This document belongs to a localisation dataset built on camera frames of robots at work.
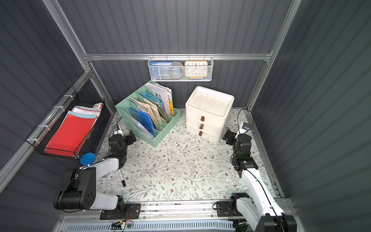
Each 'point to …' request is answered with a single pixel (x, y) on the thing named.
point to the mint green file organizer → (146, 100)
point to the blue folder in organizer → (144, 118)
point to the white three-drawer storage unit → (207, 111)
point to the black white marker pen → (123, 181)
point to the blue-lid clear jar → (87, 158)
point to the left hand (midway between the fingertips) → (122, 132)
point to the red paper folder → (70, 135)
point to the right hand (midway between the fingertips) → (240, 131)
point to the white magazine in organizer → (165, 94)
